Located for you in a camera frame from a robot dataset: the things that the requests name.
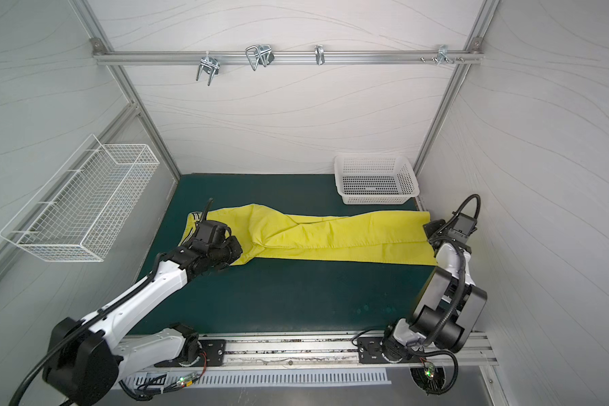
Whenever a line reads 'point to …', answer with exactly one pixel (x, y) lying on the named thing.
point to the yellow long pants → (271, 232)
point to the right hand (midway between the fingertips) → (432, 224)
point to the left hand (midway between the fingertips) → (244, 248)
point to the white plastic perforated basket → (375, 179)
